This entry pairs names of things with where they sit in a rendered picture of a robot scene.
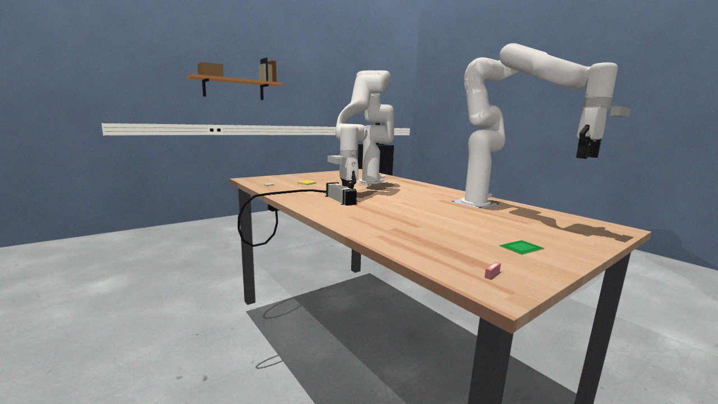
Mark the small pink block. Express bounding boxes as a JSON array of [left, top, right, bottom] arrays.
[[485, 261, 501, 279]]

